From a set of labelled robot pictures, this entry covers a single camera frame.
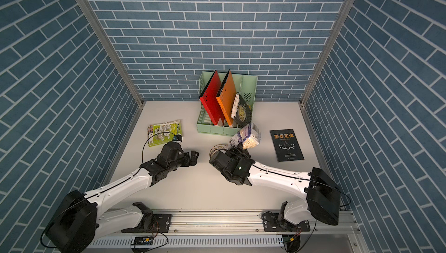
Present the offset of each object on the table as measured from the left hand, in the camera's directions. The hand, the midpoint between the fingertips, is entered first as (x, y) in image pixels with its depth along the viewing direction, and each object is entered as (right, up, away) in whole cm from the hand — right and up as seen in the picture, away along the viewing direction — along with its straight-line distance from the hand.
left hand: (195, 154), depth 86 cm
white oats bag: (+26, +11, -14) cm, 31 cm away
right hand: (+24, +8, -8) cm, 26 cm away
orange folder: (+15, +29, +2) cm, 33 cm away
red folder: (+9, +27, -3) cm, 29 cm away
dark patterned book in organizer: (+26, +20, +14) cm, 36 cm away
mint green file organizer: (+27, +38, +17) cm, 50 cm away
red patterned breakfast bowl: (+10, +2, +8) cm, 13 cm away
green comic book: (-16, +13, +17) cm, 27 cm away
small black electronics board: (-19, -33, -14) cm, 41 cm away
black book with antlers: (+49, +2, +12) cm, 51 cm away
